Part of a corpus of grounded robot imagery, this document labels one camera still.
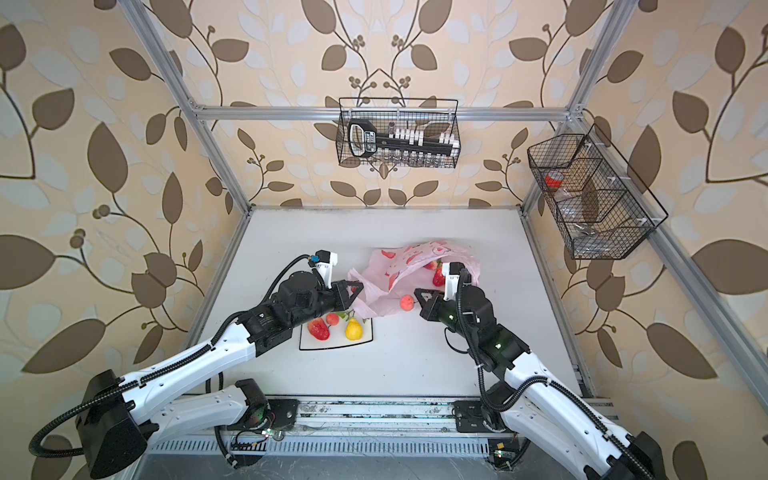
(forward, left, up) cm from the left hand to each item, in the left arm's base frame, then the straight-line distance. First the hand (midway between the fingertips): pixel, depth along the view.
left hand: (366, 284), depth 73 cm
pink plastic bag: (+9, -6, -8) cm, 14 cm away
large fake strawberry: (-4, +15, -19) cm, 24 cm away
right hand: (-1, -12, -3) cm, 13 cm away
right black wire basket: (+22, -59, +10) cm, 64 cm away
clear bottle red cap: (+34, -53, +7) cm, 63 cm away
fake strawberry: (+15, -21, -21) cm, 34 cm away
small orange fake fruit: (-3, -10, -2) cm, 11 cm away
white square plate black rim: (-5, +10, -22) cm, 25 cm away
